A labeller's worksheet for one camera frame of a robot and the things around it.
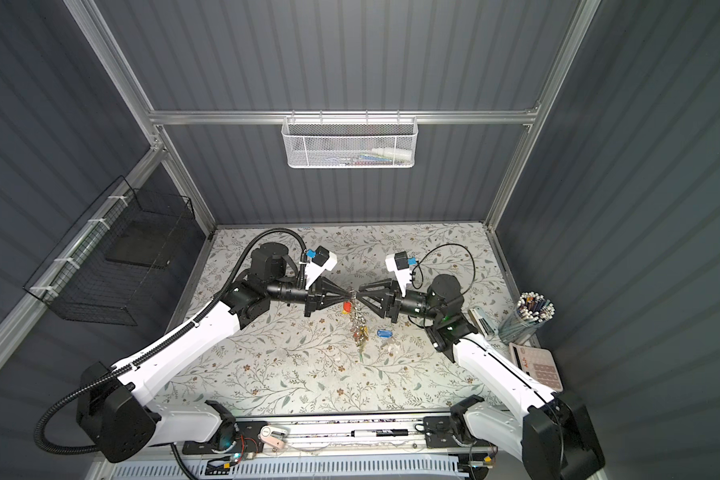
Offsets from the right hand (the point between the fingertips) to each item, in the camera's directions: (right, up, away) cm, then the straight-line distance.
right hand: (363, 299), depth 67 cm
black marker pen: (+4, -34, +6) cm, 35 cm away
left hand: (-3, +1, +1) cm, 3 cm away
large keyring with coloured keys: (-1, -7, -1) cm, 7 cm away
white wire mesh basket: (-6, +57, +57) cm, 81 cm away
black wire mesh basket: (-63, +7, +6) cm, 64 cm away
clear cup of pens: (+44, -4, +10) cm, 45 cm away
